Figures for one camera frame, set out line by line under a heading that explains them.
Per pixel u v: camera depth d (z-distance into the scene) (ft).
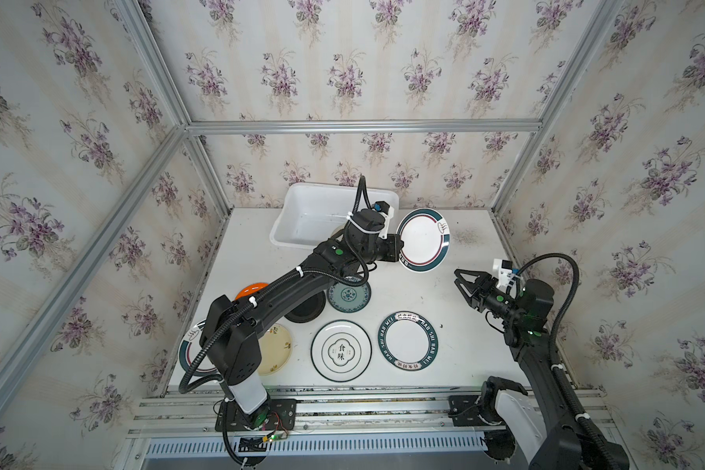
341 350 2.75
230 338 1.39
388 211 2.29
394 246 2.17
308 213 3.83
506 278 2.37
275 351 2.81
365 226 1.87
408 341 2.83
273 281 1.62
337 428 2.38
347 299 3.12
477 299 2.27
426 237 2.61
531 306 2.01
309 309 2.98
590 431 1.34
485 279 2.28
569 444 1.31
